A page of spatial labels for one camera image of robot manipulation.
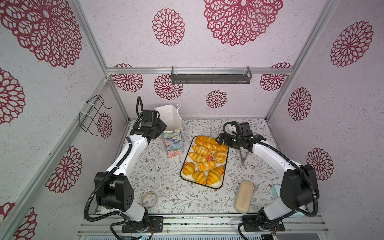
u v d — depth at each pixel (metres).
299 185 0.45
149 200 0.81
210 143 1.01
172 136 0.84
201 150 0.97
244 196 0.79
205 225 0.75
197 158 0.95
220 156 0.95
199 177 0.85
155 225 0.73
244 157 0.97
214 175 0.86
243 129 0.69
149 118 0.63
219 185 0.85
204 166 0.90
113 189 0.44
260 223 0.66
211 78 0.87
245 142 0.64
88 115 0.75
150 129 0.62
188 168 0.90
